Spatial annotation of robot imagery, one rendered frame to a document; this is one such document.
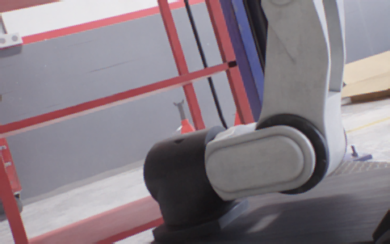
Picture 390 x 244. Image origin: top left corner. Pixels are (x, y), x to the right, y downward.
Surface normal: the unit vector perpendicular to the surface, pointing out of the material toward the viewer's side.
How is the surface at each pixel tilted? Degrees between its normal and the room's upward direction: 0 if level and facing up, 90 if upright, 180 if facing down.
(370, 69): 47
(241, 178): 90
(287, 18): 115
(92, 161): 90
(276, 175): 90
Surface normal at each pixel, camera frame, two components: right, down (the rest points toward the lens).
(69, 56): 0.31, -0.04
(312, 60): -0.48, 0.18
